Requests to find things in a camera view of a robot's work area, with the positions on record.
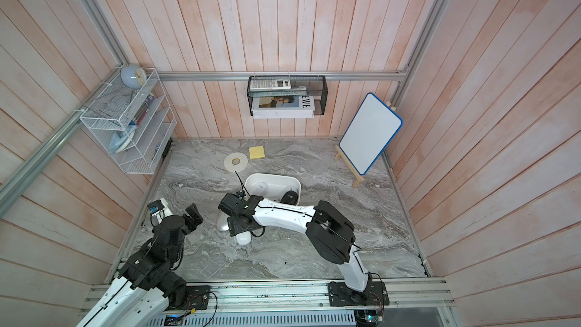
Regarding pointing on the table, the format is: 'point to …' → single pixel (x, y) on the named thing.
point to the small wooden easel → (350, 167)
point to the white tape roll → (235, 162)
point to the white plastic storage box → (284, 188)
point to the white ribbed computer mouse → (257, 188)
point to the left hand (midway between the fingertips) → (186, 213)
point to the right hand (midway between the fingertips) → (243, 224)
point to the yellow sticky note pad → (256, 152)
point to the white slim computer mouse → (243, 238)
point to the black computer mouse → (290, 197)
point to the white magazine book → (289, 107)
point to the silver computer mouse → (222, 221)
